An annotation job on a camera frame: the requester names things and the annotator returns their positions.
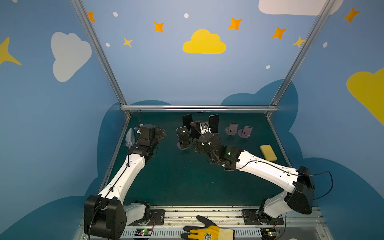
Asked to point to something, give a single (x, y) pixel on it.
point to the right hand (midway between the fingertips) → (204, 135)
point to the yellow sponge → (268, 152)
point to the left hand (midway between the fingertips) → (162, 133)
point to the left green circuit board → (143, 232)
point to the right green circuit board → (268, 233)
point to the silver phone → (183, 136)
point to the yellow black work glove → (210, 231)
